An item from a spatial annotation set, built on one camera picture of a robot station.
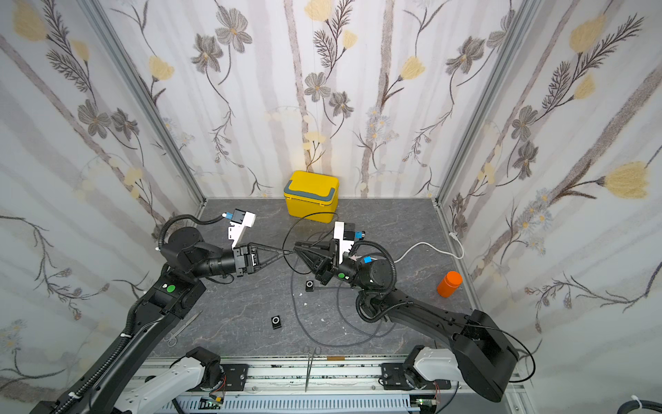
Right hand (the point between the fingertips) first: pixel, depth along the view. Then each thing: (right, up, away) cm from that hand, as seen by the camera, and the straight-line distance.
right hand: (302, 257), depth 54 cm
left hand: (-5, -1, +3) cm, 6 cm away
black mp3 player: (-13, -26, +30) cm, 41 cm away
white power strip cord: (+58, +2, +57) cm, 82 cm away
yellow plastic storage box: (-3, +20, +50) cm, 54 cm away
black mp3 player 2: (-2, -16, +38) cm, 41 cm away
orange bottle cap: (+45, -14, +30) cm, 56 cm away
